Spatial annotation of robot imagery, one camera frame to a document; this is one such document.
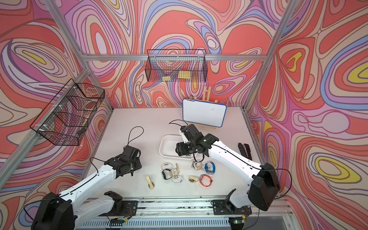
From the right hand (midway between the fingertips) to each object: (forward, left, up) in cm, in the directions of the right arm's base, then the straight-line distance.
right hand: (182, 153), depth 78 cm
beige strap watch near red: (-11, -6, -11) cm, 16 cm away
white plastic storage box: (+14, +10, -12) cm, 21 cm away
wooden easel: (+33, -17, +15) cm, 40 cm away
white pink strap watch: (-1, +10, -13) cm, 16 cm away
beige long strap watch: (-13, +18, -11) cm, 24 cm away
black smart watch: (-7, +11, -12) cm, 18 cm away
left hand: (-1, +26, -11) cm, 28 cm away
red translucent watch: (-12, -10, -14) cm, 21 cm away
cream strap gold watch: (-7, +7, -11) cm, 15 cm away
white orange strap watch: (-2, -9, -13) cm, 16 cm away
